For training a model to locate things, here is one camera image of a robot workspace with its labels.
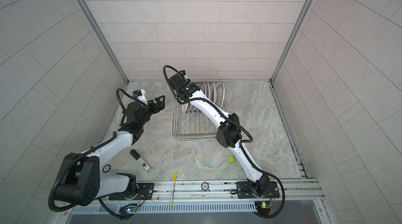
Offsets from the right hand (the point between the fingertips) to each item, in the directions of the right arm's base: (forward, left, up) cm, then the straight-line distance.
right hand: (186, 90), depth 92 cm
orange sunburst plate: (-10, -2, -5) cm, 11 cm away
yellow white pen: (-44, +6, -15) cm, 47 cm away
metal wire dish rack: (-17, -3, -14) cm, 22 cm away
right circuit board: (-56, -34, -18) cm, 68 cm away
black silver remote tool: (-35, +23, -12) cm, 43 cm away
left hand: (-7, +11, +4) cm, 14 cm away
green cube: (-36, -22, -15) cm, 45 cm away
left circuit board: (-55, +23, -13) cm, 61 cm away
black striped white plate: (-2, -20, -3) cm, 20 cm away
